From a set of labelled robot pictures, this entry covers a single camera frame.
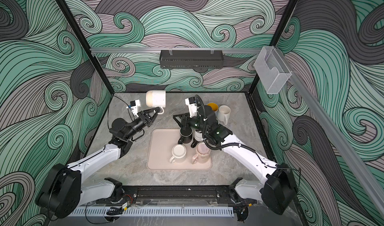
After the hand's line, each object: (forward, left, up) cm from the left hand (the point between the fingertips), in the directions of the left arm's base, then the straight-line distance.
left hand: (160, 109), depth 70 cm
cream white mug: (-11, -9, -25) cm, 28 cm away
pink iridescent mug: (-14, -22, -20) cm, 32 cm away
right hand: (-2, -7, -3) cm, 8 cm away
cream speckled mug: (+4, +2, +3) cm, 6 cm away
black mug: (-1, -12, -22) cm, 25 cm away
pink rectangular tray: (-9, +1, -31) cm, 32 cm away
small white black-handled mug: (-3, -19, -21) cm, 29 cm away
